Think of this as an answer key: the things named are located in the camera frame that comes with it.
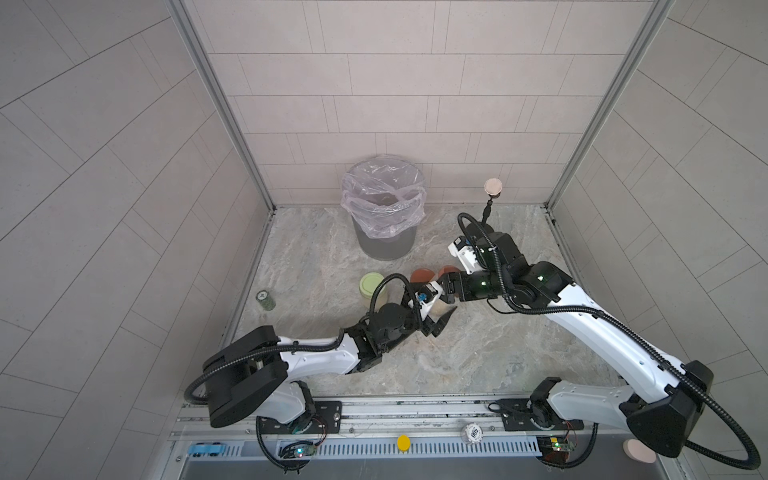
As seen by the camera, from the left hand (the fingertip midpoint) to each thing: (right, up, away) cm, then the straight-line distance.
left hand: (446, 294), depth 74 cm
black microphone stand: (+18, +18, +29) cm, 39 cm away
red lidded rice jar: (-5, +3, +12) cm, 13 cm away
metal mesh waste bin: (-17, +10, +29) cm, 35 cm away
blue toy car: (-55, -31, -10) cm, 64 cm away
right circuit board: (+24, -34, -6) cm, 42 cm away
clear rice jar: (-2, -2, -4) cm, 5 cm away
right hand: (-2, +2, -4) cm, 5 cm away
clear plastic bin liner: (-16, +28, +20) cm, 38 cm away
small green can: (-50, -3, +11) cm, 52 cm away
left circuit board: (-35, -33, -9) cm, 48 cm away
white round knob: (+5, -28, -10) cm, 30 cm away
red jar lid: (-1, +7, -7) cm, 10 cm away
